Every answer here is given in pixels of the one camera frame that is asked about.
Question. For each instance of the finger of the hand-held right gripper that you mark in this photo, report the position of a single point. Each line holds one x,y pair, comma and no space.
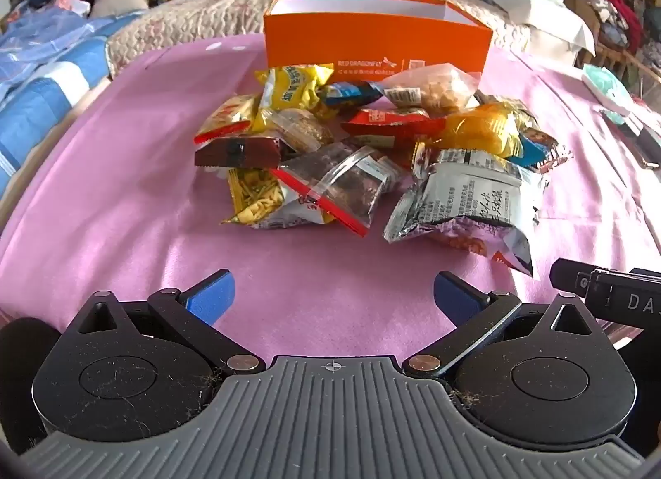
568,277

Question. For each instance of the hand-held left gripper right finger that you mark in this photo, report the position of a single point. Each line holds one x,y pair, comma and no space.
457,298

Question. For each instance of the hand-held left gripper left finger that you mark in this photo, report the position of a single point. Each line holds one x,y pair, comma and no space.
209,298

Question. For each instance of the large silver snack packet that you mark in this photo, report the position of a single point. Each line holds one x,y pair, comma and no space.
465,200

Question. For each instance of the yellow noodle snack packet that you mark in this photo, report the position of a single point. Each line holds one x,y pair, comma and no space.
255,195

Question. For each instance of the blue red-edged snack packet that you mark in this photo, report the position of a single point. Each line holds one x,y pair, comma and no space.
542,148

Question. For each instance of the dark red snack packet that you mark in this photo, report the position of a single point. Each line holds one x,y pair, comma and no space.
237,153

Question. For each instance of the clear red-zip bag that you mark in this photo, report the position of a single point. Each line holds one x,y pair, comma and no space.
346,182

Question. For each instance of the orange-yellow snack packet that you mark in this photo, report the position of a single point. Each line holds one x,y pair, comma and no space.
480,132

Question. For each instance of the red and yellow snack packet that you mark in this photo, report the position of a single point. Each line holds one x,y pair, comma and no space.
230,117

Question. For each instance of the clear packet of brown cereal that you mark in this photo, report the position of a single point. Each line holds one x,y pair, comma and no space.
304,130

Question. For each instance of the dark blue snack packet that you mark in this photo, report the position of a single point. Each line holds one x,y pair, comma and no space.
346,95

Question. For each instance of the orange cardboard box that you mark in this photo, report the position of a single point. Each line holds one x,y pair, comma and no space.
372,40

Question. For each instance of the teal and white pouch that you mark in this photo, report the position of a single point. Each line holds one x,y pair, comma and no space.
607,89

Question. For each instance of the white box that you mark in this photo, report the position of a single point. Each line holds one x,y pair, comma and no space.
542,14

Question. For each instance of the blue striped blanket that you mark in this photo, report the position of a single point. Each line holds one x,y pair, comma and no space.
46,81

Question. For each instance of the red cloth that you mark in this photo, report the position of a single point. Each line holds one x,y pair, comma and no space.
619,3

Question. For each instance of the beige quilted blanket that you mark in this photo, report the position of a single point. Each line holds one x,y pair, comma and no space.
206,9

